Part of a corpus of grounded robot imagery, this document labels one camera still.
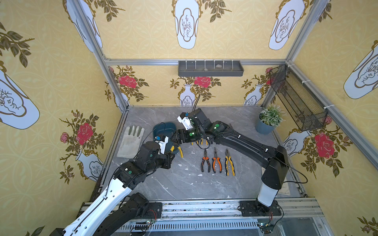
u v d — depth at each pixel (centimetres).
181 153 96
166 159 62
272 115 93
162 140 63
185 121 70
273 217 73
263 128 98
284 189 81
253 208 73
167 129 105
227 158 92
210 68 93
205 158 91
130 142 99
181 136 65
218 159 90
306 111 82
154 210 73
